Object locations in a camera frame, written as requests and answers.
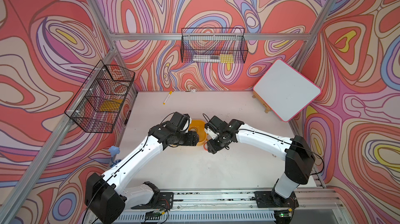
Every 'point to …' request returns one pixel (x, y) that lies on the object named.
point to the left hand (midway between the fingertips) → (195, 140)
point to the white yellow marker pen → (167, 97)
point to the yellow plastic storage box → (199, 126)
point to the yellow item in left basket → (111, 105)
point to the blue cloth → (114, 150)
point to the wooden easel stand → (262, 102)
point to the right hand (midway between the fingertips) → (215, 151)
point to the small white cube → (193, 90)
